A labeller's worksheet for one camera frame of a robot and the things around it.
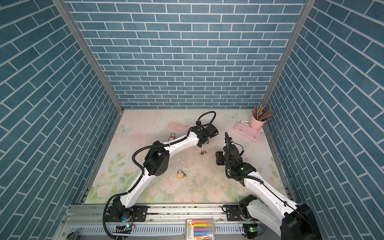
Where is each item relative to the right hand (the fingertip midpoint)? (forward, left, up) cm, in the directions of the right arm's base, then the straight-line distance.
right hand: (217, 151), depth 84 cm
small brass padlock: (+4, +9, -11) cm, 15 cm away
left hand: (+13, +10, -9) cm, 19 cm away
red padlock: (+15, +31, -10) cm, 36 cm away
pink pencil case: (+23, -22, -10) cm, 34 cm away
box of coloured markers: (-36, +7, -10) cm, 38 cm away
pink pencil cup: (+27, -27, -6) cm, 39 cm away
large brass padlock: (-11, +21, -11) cm, 26 cm away
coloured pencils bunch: (+33, -30, 0) cm, 45 cm away
